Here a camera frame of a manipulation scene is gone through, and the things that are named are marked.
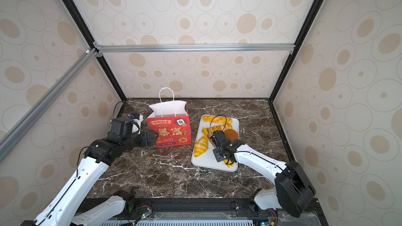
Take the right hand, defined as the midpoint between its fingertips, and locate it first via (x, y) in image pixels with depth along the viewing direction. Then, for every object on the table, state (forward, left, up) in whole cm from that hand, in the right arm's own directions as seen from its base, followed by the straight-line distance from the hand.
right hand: (221, 153), depth 86 cm
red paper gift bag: (+8, +26, +18) cm, 33 cm away
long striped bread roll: (+13, +7, +1) cm, 15 cm away
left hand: (0, +33, +19) cm, 38 cm away
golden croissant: (+4, +11, -1) cm, 12 cm away
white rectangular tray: (-1, +8, -7) cm, 11 cm away
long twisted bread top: (+26, +2, -3) cm, 26 cm away
